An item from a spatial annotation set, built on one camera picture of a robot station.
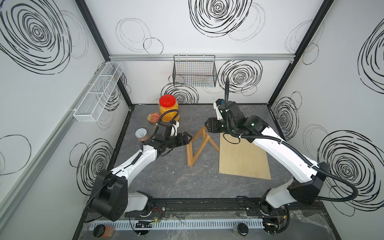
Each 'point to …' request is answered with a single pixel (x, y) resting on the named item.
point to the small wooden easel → (195, 147)
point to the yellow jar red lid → (169, 107)
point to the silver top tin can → (141, 134)
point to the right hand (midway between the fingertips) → (209, 123)
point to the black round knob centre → (242, 228)
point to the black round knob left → (98, 230)
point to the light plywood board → (244, 159)
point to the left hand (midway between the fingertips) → (187, 138)
